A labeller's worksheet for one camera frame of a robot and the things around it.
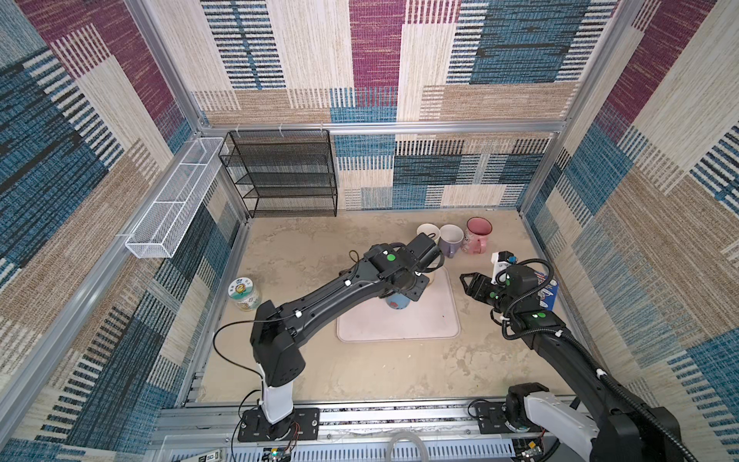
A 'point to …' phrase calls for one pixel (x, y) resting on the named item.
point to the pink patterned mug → (477, 231)
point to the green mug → (431, 230)
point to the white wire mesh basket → (162, 228)
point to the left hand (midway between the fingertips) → (414, 283)
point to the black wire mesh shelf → (283, 173)
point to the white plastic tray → (435, 315)
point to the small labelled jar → (242, 292)
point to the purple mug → (449, 240)
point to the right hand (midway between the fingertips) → (470, 283)
